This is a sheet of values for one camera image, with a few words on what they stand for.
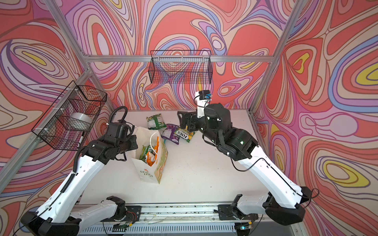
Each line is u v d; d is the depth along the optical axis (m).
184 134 1.01
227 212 0.74
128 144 0.63
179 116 0.54
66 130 0.74
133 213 0.73
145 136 0.84
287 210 0.37
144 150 0.86
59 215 0.37
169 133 1.01
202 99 0.46
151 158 0.74
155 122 1.08
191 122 0.48
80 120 0.70
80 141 0.72
